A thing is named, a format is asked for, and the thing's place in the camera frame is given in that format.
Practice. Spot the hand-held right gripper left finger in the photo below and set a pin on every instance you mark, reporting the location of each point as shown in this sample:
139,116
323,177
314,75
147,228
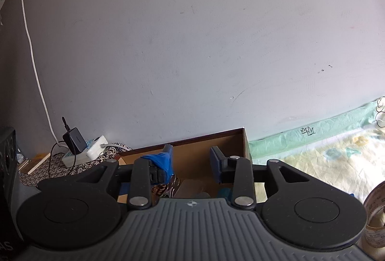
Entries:
162,163

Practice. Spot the floral patterned cloth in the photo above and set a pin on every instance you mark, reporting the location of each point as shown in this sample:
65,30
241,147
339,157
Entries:
90,166

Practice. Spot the brown cardboard box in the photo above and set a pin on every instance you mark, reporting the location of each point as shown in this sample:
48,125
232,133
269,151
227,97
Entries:
192,159

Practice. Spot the white cloth black trim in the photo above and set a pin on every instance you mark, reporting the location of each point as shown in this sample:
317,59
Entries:
381,113

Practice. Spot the yellow book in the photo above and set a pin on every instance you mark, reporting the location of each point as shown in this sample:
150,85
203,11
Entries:
34,163

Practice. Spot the printed tape roll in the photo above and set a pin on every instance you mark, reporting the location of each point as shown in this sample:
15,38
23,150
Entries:
376,213

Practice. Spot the white glue bottle blue cap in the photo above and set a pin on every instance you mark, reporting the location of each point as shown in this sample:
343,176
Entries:
225,192

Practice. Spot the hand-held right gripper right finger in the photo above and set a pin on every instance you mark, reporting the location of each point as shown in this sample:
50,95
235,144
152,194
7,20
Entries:
216,165

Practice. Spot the white power strip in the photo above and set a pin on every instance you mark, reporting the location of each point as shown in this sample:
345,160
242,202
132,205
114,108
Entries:
93,148

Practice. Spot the pale yellow green-edged bed sheet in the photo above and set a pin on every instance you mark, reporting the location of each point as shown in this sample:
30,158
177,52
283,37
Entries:
315,159

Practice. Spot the black charger adapter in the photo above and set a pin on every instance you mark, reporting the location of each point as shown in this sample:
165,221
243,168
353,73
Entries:
75,140

